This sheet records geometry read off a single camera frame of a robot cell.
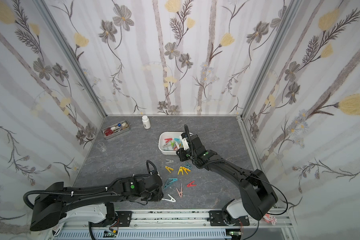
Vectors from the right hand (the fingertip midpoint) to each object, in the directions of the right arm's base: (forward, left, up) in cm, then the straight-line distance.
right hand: (178, 150), depth 83 cm
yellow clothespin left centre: (-6, +6, -14) cm, 16 cm away
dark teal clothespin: (-3, -6, -14) cm, 15 cm away
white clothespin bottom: (-23, +3, -13) cm, 27 cm away
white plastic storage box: (+14, +7, -16) cm, 23 cm away
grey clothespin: (+11, +9, -15) cm, 21 cm away
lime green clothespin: (+13, +5, -14) cm, 20 cm away
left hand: (-24, +6, -10) cm, 26 cm away
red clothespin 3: (-15, -8, -14) cm, 22 cm away
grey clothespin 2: (0, +6, -15) cm, 16 cm away
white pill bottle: (+28, +25, -11) cm, 39 cm away
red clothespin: (+16, +8, -15) cm, 23 cm away
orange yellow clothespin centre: (-6, -5, -14) cm, 16 cm away
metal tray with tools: (+24, +50, -17) cm, 58 cm away
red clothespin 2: (+10, +3, -14) cm, 18 cm away
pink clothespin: (-20, -2, -13) cm, 24 cm away
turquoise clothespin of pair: (-12, +2, -13) cm, 18 cm away
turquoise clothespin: (+16, +2, -15) cm, 22 cm away
